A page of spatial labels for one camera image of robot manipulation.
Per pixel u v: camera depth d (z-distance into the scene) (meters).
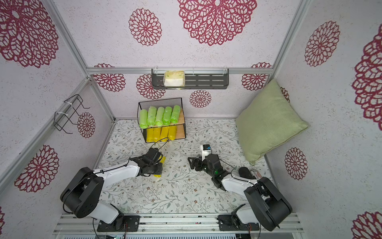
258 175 0.87
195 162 0.78
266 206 0.43
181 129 1.12
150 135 1.04
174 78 0.90
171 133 1.06
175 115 0.93
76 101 0.83
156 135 1.03
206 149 0.78
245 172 0.90
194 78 0.93
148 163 0.70
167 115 0.94
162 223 0.75
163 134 1.05
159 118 0.93
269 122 0.81
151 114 0.97
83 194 0.44
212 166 0.68
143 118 0.95
